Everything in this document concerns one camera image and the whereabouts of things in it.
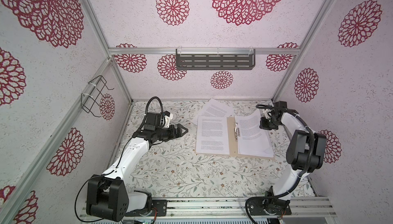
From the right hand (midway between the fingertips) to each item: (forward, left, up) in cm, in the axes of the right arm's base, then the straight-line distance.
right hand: (263, 123), depth 96 cm
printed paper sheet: (-5, +31, -9) cm, 33 cm away
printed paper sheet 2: (-4, +6, -9) cm, 11 cm away
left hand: (-15, +49, +9) cm, 52 cm away
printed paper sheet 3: (-16, -1, -8) cm, 18 cm away
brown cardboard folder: (-10, +18, -8) cm, 23 cm away
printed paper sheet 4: (+20, +29, -9) cm, 37 cm away
